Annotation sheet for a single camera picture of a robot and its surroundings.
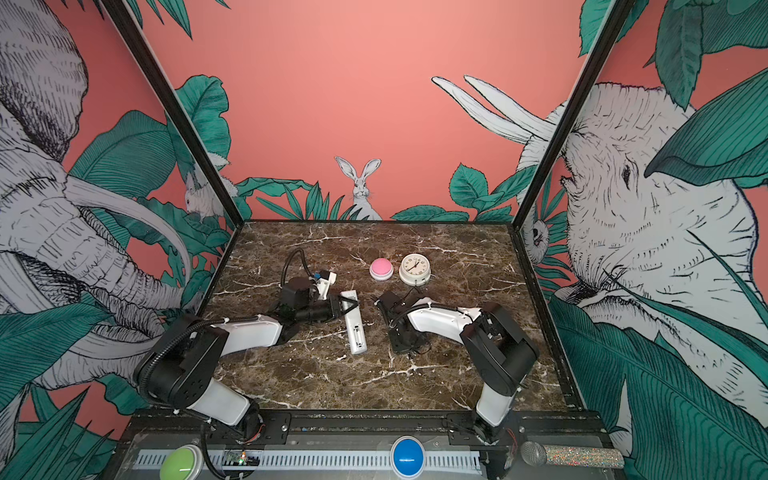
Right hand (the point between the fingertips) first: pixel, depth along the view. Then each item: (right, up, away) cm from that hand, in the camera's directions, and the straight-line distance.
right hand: (400, 345), depth 88 cm
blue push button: (+1, -20, -19) cm, 28 cm away
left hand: (-13, +14, -2) cm, 19 cm away
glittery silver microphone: (+31, -18, -20) cm, 41 cm away
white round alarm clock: (+5, +22, +13) cm, 26 cm away
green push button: (-51, -21, -20) cm, 58 cm away
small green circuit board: (-39, -21, -18) cm, 48 cm away
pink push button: (-7, +22, +16) cm, 28 cm away
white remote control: (-14, +7, -3) cm, 16 cm away
